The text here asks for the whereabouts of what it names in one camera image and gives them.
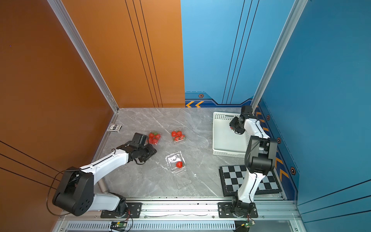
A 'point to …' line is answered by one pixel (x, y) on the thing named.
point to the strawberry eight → (174, 134)
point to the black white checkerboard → (232, 177)
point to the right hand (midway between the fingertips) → (232, 124)
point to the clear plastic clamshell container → (153, 137)
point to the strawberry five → (179, 133)
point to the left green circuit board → (121, 225)
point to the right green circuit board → (248, 224)
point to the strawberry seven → (179, 138)
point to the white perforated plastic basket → (225, 142)
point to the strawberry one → (179, 164)
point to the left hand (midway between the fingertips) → (157, 149)
